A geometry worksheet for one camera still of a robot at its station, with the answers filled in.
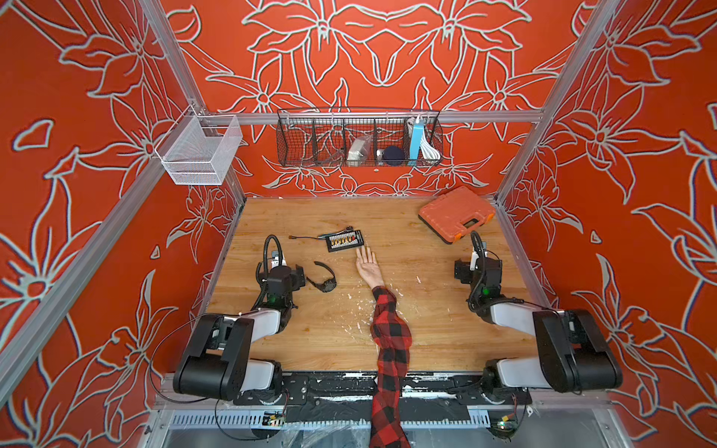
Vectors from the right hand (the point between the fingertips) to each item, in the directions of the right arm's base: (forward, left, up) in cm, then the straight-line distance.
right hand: (471, 257), depth 91 cm
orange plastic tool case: (+22, +1, -3) cm, 22 cm away
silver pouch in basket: (+27, +38, +24) cm, 52 cm away
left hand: (-4, +64, -2) cm, 64 cm away
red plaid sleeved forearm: (-26, +27, -4) cm, 38 cm away
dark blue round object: (+28, +26, +21) cm, 44 cm away
